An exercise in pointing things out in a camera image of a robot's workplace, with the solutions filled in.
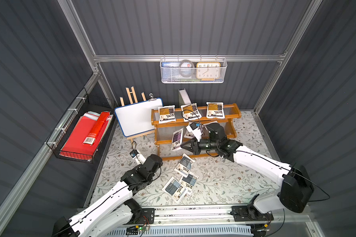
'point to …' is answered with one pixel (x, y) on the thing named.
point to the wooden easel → (134, 96)
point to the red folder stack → (73, 144)
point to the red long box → (91, 137)
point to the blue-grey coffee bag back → (184, 165)
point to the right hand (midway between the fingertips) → (182, 148)
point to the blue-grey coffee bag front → (175, 189)
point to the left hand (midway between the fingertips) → (154, 160)
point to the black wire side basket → (83, 101)
